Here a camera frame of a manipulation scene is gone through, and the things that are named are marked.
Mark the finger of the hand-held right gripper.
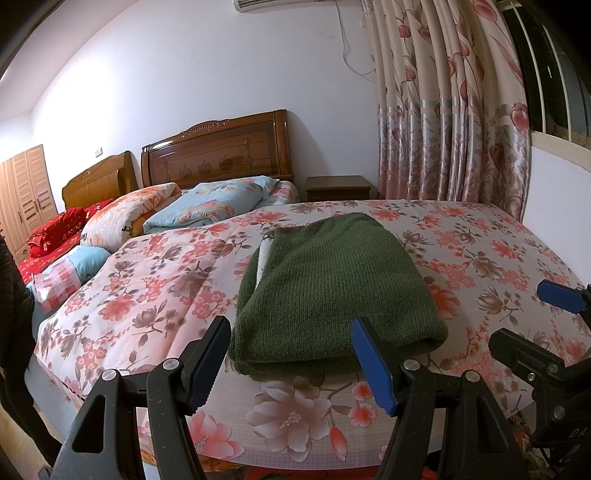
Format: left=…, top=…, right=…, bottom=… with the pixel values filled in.
left=488, top=328, right=568, bottom=384
left=537, top=279, right=591, bottom=324

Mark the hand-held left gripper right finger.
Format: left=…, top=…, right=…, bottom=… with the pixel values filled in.
left=351, top=318, right=525, bottom=480

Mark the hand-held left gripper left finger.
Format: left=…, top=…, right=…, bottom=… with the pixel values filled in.
left=50, top=315, right=232, bottom=480

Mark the green and white knit sweater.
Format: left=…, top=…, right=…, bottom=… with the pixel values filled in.
left=228, top=212, right=450, bottom=376

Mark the red floral cloth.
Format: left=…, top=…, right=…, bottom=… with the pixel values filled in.
left=139, top=406, right=561, bottom=480

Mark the pink floral bed sheet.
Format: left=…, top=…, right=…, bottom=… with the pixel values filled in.
left=32, top=198, right=591, bottom=467

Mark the light blue floral pillow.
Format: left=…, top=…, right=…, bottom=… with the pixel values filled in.
left=143, top=175, right=278, bottom=234

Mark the pink checked cloth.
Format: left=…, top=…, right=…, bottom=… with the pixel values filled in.
left=32, top=258, right=88, bottom=310

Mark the orange floral quilt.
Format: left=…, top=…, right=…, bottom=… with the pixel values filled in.
left=79, top=182, right=182, bottom=253

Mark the wooden nightstand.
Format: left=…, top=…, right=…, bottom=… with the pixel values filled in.
left=305, top=175, right=372, bottom=203

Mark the person in dark clothing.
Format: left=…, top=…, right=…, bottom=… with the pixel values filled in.
left=0, top=235, right=63, bottom=472

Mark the red quilt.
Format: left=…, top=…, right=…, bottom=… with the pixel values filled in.
left=16, top=198, right=116, bottom=284

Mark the floral curtain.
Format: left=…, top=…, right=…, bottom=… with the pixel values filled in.
left=360, top=0, right=532, bottom=220

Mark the small wooden headboard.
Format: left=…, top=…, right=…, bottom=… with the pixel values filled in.
left=62, top=151, right=139, bottom=209

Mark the large carved wooden headboard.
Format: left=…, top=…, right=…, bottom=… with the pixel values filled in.
left=141, top=109, right=295, bottom=190

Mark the barred window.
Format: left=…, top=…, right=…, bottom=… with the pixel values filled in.
left=501, top=0, right=591, bottom=151

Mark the light wooden wardrobe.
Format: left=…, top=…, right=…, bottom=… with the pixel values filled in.
left=0, top=144, right=58, bottom=265

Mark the white air conditioner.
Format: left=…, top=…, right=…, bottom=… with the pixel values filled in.
left=233, top=0, right=335, bottom=12

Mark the air conditioner cable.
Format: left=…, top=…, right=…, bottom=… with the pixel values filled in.
left=335, top=0, right=376, bottom=77

